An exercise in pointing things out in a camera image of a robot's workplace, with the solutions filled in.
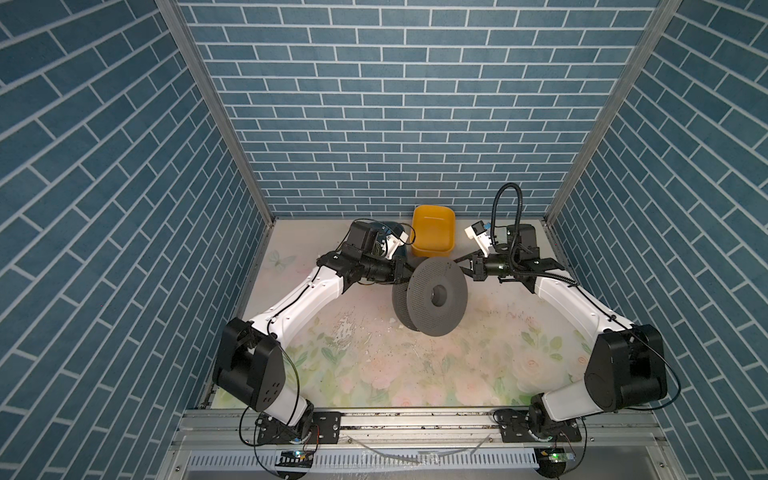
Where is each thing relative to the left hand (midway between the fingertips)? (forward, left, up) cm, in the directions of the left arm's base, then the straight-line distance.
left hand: (418, 274), depth 76 cm
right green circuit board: (-38, -32, -25) cm, 56 cm away
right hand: (+5, -9, -1) cm, 11 cm away
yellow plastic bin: (+35, -11, -21) cm, 43 cm away
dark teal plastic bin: (+8, +9, +9) cm, 15 cm away
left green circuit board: (-36, +31, -26) cm, 54 cm away
